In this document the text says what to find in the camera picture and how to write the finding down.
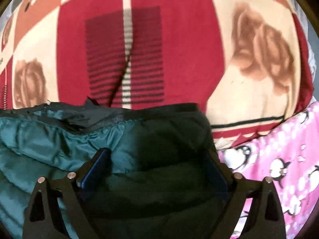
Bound dark green puffer jacket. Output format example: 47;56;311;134
1;101;229;238

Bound pink penguin bedsheet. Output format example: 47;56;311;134
218;102;318;238

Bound white floral quilt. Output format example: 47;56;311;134
296;4;317;80

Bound red orange rose blanket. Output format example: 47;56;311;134
1;0;313;149

